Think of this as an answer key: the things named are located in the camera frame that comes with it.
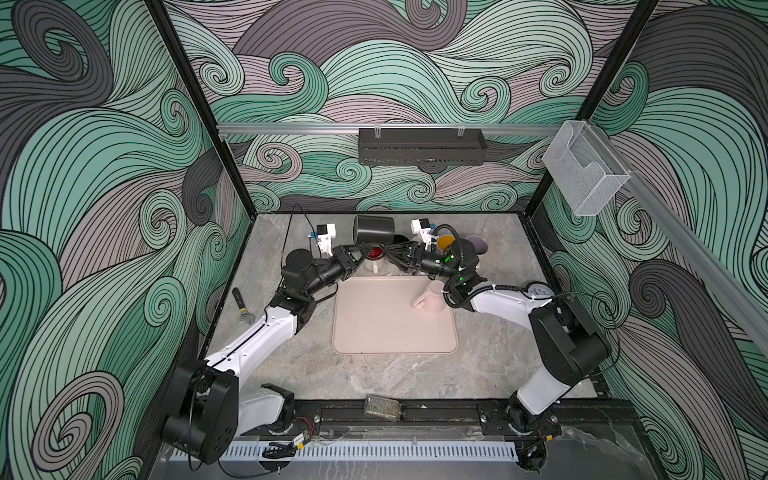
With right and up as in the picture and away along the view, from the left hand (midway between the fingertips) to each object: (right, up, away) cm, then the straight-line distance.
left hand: (374, 247), depth 72 cm
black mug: (-1, +5, +2) cm, 5 cm away
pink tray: (0, -23, +22) cm, 32 cm away
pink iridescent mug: (+34, 0, +24) cm, 42 cm away
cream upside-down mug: (0, -3, +3) cm, 4 cm away
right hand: (+3, -2, +2) cm, 4 cm away
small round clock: (+54, -15, +23) cm, 61 cm away
